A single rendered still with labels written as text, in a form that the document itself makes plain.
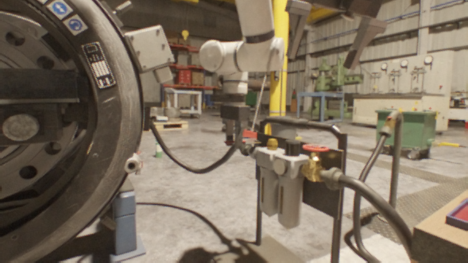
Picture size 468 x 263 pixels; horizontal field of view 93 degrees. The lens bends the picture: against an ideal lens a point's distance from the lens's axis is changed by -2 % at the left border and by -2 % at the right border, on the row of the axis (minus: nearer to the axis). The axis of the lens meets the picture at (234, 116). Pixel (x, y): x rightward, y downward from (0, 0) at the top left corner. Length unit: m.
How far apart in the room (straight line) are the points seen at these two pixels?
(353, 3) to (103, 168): 0.61
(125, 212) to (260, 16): 0.86
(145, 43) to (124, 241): 0.78
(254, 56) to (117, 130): 0.39
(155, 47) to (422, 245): 0.66
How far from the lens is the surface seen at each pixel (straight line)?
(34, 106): 0.54
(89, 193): 0.65
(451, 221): 0.44
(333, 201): 0.75
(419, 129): 3.19
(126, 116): 0.61
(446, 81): 6.39
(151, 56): 0.66
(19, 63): 0.75
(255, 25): 0.60
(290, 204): 0.77
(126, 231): 1.09
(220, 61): 0.65
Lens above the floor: 0.63
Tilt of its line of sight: 4 degrees down
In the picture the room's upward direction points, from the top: 1 degrees clockwise
